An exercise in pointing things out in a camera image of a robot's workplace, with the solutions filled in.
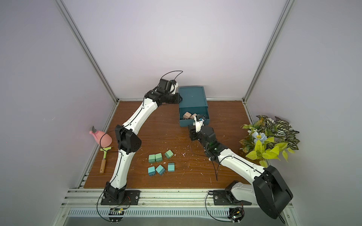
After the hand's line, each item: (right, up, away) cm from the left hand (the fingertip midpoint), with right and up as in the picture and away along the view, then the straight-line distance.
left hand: (184, 98), depth 89 cm
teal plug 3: (-8, -42, -8) cm, 44 cm away
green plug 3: (-10, -36, -2) cm, 38 cm away
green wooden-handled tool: (-50, -40, -4) cm, 64 cm away
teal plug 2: (-14, -43, -8) cm, 46 cm away
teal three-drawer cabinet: (+7, -1, +2) cm, 7 cm away
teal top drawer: (+10, -8, +2) cm, 13 cm away
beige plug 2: (+5, -12, -3) cm, 13 cm away
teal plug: (-19, -44, -9) cm, 49 cm away
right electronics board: (+27, -61, -20) cm, 70 cm away
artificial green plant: (+42, -22, -23) cm, 52 cm away
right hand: (+5, -15, -9) cm, 18 cm away
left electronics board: (-36, -63, -18) cm, 75 cm away
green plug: (-20, -38, -4) cm, 44 cm away
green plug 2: (-16, -38, -4) cm, 41 cm away
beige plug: (+1, -12, -2) cm, 12 cm away
